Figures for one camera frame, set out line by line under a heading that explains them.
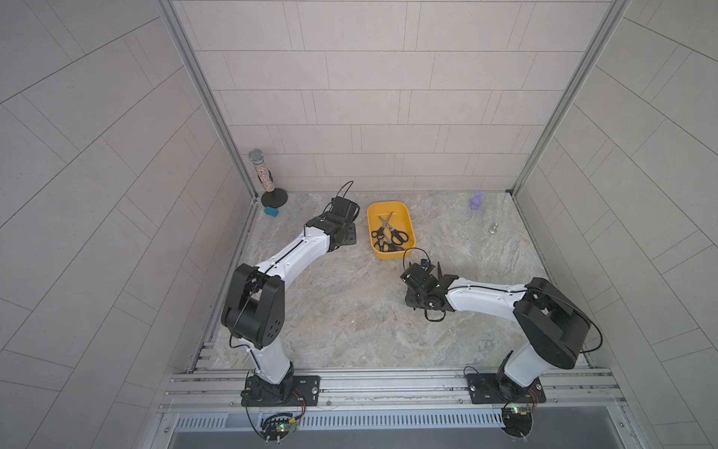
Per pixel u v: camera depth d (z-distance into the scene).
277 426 0.69
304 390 0.71
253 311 0.45
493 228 1.04
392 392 0.72
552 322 0.45
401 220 1.08
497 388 0.64
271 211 1.10
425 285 0.68
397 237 1.02
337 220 0.68
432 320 0.71
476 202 1.09
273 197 1.14
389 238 1.02
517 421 0.68
